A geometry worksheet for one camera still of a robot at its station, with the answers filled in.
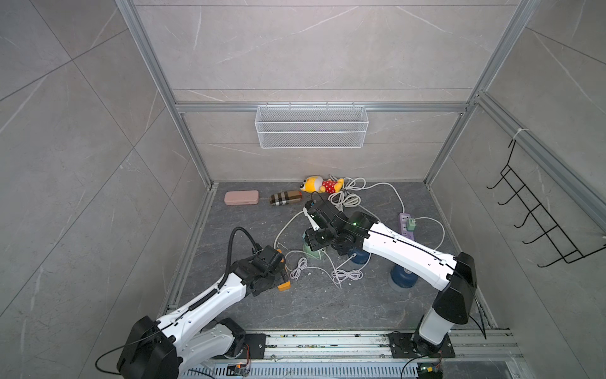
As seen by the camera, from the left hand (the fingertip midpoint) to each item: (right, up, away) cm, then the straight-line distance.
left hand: (280, 274), depth 82 cm
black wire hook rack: (+76, +18, -19) cm, 81 cm away
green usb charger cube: (+53, +16, +13) cm, 57 cm away
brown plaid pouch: (-1, +28, +28) cm, 39 cm away
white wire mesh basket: (+10, +58, +18) cm, 62 cm away
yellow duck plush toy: (+14, +34, +28) cm, 47 cm away
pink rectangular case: (-22, +28, +29) cm, 46 cm away
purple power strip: (+52, +15, +19) cm, 57 cm away
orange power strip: (+2, -5, +2) cm, 5 cm away
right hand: (+11, +14, -5) cm, 18 cm away
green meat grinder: (+13, +7, +5) cm, 16 cm away
